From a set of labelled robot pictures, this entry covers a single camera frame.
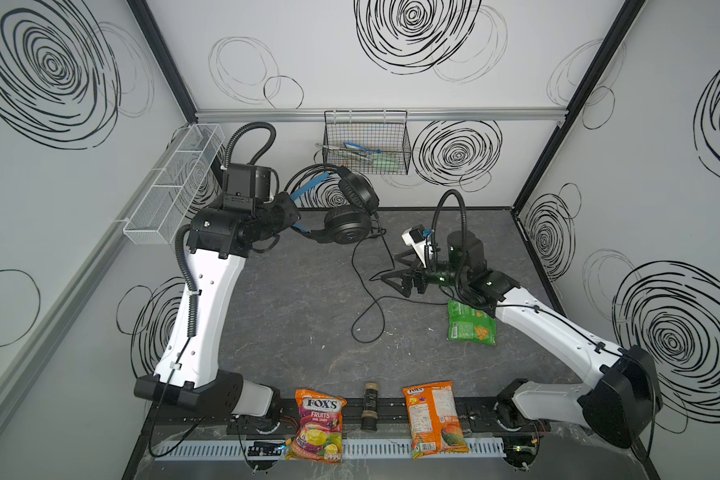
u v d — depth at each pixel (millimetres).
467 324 864
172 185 722
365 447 705
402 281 637
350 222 576
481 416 738
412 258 690
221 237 407
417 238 638
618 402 398
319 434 678
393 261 749
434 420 709
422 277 644
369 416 720
